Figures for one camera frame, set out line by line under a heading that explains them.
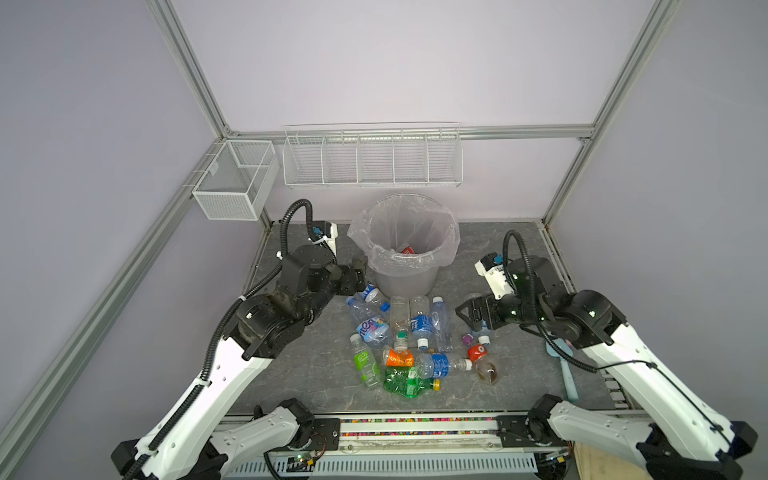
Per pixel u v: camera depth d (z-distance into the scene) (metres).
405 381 0.81
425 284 0.92
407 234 1.02
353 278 0.56
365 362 0.80
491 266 0.59
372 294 0.95
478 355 0.83
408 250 1.02
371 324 0.88
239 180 1.02
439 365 0.77
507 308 0.57
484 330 0.59
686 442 0.39
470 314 0.60
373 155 0.98
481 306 0.59
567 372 0.81
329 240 0.54
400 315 0.94
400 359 0.79
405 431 0.75
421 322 0.87
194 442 0.37
